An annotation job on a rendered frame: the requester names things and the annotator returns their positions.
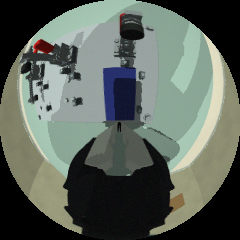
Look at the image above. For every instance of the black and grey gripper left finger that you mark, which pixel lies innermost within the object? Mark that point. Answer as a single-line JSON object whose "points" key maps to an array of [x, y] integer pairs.
{"points": [[96, 154]]}

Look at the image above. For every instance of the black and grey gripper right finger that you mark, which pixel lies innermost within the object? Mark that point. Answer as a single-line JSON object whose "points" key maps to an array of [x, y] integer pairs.
{"points": [[140, 154]]}

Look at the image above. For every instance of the dark blue flat plate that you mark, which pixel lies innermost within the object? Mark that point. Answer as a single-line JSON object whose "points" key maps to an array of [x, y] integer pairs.
{"points": [[119, 93]]}

